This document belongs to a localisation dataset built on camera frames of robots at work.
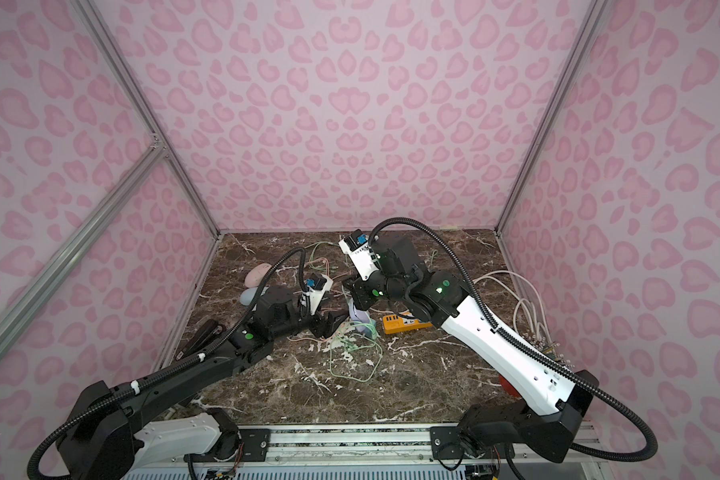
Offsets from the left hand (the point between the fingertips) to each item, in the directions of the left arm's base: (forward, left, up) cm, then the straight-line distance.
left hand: (343, 305), depth 76 cm
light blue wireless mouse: (+15, +35, -20) cm, 43 cm away
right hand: (-2, -1, +12) cm, 12 cm away
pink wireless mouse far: (+22, +33, -17) cm, 43 cm away
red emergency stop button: (-16, -43, -15) cm, 48 cm away
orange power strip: (+3, -14, -17) cm, 22 cm away
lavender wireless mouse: (-5, -5, +2) cm, 7 cm away
